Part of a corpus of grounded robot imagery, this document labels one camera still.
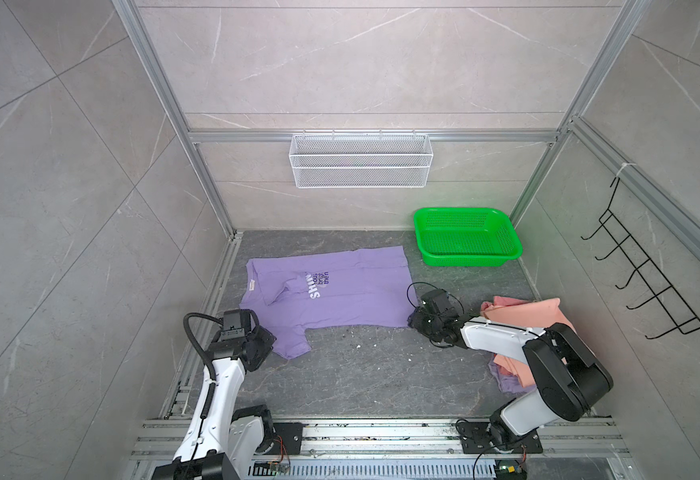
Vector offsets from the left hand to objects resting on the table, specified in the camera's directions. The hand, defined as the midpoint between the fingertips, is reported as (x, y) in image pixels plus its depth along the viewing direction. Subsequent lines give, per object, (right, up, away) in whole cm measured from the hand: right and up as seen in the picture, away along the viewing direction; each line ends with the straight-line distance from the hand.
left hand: (269, 334), depth 84 cm
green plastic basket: (+69, +30, +35) cm, 83 cm away
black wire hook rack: (+91, +10, -26) cm, 95 cm away
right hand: (+43, +2, +10) cm, 44 cm away
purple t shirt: (+24, +11, +21) cm, 33 cm away
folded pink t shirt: (+78, +5, +2) cm, 78 cm away
